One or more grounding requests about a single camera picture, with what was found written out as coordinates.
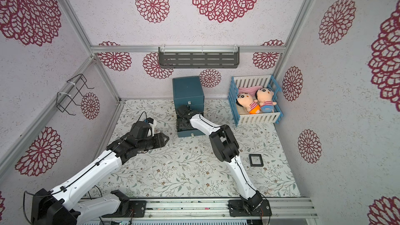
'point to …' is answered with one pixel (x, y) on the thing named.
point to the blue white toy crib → (240, 115)
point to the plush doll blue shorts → (264, 96)
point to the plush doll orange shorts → (246, 100)
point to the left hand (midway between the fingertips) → (165, 139)
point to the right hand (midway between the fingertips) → (189, 124)
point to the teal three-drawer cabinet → (189, 90)
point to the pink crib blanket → (251, 90)
